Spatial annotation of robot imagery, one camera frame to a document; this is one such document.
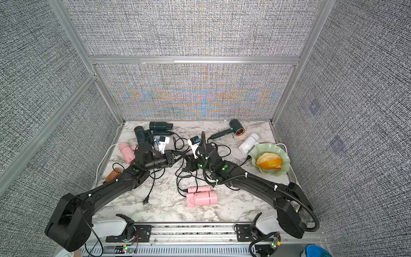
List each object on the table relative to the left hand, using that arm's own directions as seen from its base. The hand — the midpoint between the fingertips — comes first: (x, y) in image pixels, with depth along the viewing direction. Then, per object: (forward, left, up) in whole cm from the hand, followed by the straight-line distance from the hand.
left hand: (187, 154), depth 76 cm
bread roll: (+3, -45, -14) cm, 47 cm away
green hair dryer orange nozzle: (+35, -31, -19) cm, 50 cm away
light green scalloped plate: (+14, -48, -18) cm, 54 cm away
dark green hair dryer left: (+26, +31, -18) cm, 44 cm away
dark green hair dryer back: (+34, +21, -18) cm, 43 cm away
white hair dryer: (+17, -37, -16) cm, 44 cm away
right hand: (0, +2, +1) cm, 2 cm away
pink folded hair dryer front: (-14, -6, -17) cm, 23 cm away
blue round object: (-39, -48, -11) cm, 63 cm away
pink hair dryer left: (+16, +39, -19) cm, 46 cm away
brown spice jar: (0, +43, -18) cm, 47 cm away
